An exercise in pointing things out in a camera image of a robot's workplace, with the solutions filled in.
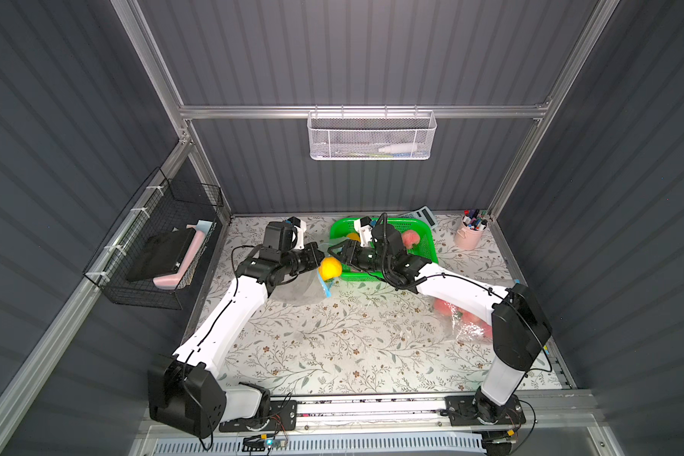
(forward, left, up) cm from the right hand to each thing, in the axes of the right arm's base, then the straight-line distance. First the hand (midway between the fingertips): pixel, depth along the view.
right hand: (329, 256), depth 77 cm
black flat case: (-6, +39, +9) cm, 41 cm away
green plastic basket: (+17, -33, -18) cm, 41 cm away
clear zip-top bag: (-12, -37, -20) cm, 44 cm away
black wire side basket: (+9, +47, +10) cm, 49 cm away
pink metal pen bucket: (+22, -50, -19) cm, 57 cm away
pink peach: (+22, -28, -18) cm, 40 cm away
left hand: (0, 0, 0) cm, 0 cm away
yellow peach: (-1, 0, -4) cm, 4 cm away
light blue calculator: (+39, -36, -22) cm, 58 cm away
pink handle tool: (-13, +35, +7) cm, 38 cm away
